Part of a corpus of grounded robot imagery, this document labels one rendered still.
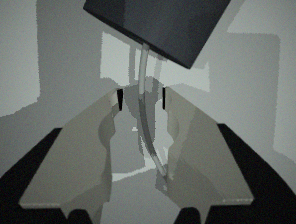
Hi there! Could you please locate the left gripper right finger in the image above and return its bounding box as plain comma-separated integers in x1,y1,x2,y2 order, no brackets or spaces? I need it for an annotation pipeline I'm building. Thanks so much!
162,87,296,224

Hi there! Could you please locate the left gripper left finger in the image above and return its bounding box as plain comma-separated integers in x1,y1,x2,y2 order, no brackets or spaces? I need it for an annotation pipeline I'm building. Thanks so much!
0,88,123,224

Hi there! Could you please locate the grey cable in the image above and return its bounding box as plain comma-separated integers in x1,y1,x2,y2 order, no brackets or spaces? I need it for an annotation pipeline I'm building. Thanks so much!
138,43,167,183

